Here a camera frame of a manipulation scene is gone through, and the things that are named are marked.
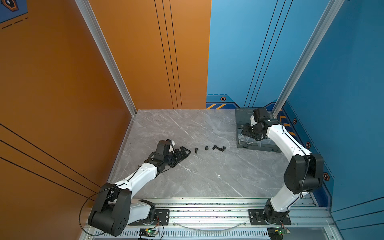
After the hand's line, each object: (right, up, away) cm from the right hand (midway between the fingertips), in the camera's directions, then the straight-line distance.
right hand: (243, 132), depth 91 cm
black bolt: (-16, -10, +9) cm, 21 cm away
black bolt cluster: (-12, -11, +7) cm, 18 cm away
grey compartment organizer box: (+9, +11, +29) cm, 32 cm away
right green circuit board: (+10, -47, -21) cm, 52 cm away
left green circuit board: (-52, -47, -20) cm, 73 cm away
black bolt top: (-22, -11, +7) cm, 25 cm away
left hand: (-34, -12, -5) cm, 37 cm away
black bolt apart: (-29, -12, +7) cm, 32 cm away
